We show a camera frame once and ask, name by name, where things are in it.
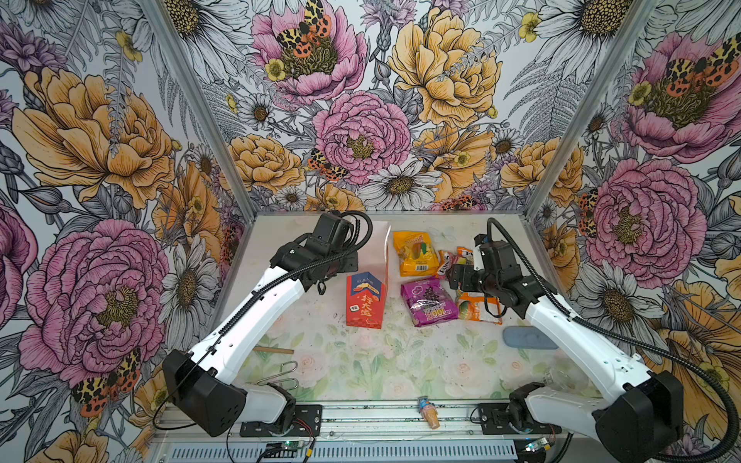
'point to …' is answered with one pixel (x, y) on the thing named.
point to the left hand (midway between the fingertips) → (346, 265)
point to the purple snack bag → (429, 301)
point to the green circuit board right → (531, 448)
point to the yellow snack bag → (416, 254)
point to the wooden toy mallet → (274, 349)
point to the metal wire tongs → (279, 373)
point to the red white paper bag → (366, 291)
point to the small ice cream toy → (428, 411)
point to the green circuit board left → (282, 449)
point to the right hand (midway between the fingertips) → (462, 282)
